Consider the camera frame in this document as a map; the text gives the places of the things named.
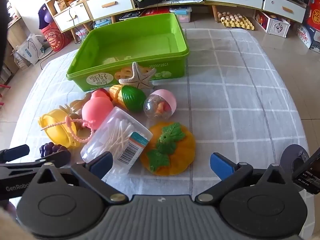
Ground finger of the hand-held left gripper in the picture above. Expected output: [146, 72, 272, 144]
[0, 152, 71, 178]
[0, 144, 30, 163]

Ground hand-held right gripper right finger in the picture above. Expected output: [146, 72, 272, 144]
[195, 152, 293, 205]

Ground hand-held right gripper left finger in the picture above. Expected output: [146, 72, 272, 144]
[31, 151, 129, 205]

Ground purple toy grapes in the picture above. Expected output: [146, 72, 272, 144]
[39, 142, 72, 168]

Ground yellow toy bowl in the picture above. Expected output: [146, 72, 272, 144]
[38, 109, 78, 149]

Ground clear cotton swab box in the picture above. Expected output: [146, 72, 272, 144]
[80, 106, 153, 183]

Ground pink pig toy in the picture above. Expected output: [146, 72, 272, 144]
[65, 89, 115, 143]

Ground translucent brown hand toy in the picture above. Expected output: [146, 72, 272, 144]
[60, 99, 85, 130]

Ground toy corn cob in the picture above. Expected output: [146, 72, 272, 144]
[109, 85, 147, 113]

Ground green plastic storage box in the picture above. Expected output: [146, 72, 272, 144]
[66, 12, 190, 92]

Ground orange toy pumpkin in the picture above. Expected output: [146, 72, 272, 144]
[139, 122, 196, 176]

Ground grey round phone stand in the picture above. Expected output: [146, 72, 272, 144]
[280, 144, 309, 174]

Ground pink clear capsule toy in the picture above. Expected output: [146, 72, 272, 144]
[143, 89, 174, 119]

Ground black phone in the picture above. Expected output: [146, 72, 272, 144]
[292, 147, 320, 195]

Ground beige toy starfish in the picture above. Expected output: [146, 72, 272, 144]
[118, 62, 156, 90]

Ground white woven sack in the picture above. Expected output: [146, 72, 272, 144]
[16, 34, 43, 65]

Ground red printed bucket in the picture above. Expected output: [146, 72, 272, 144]
[41, 21, 72, 52]

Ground small clear storage bin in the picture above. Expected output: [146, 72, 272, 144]
[75, 29, 90, 40]

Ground purple balloon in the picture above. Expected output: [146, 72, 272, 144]
[37, 4, 54, 33]

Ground clear bin blue lid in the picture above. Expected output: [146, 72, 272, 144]
[94, 19, 117, 29]

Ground yellow egg tray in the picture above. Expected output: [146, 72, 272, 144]
[217, 11, 255, 30]

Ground white printed crate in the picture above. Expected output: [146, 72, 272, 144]
[255, 11, 291, 34]

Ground clear bin black lid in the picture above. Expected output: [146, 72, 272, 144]
[119, 11, 143, 22]

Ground clear bin pink contents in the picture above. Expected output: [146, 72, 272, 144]
[170, 6, 192, 23]

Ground blue white carton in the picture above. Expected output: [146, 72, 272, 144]
[296, 22, 320, 50]

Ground red cardboard box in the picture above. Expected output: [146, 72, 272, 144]
[142, 7, 170, 16]

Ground long wooden tv stand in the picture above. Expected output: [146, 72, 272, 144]
[85, 0, 310, 25]

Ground red gift box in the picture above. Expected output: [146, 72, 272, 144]
[306, 0, 320, 28]

